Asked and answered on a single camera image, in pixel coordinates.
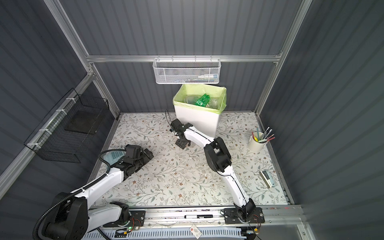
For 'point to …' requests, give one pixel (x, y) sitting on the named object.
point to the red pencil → (271, 138)
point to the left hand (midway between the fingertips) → (147, 156)
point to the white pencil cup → (254, 145)
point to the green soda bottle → (203, 100)
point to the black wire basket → (62, 135)
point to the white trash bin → (200, 113)
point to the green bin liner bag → (188, 94)
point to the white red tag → (195, 231)
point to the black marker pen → (198, 216)
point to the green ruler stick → (258, 133)
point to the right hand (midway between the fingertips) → (187, 140)
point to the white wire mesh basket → (187, 71)
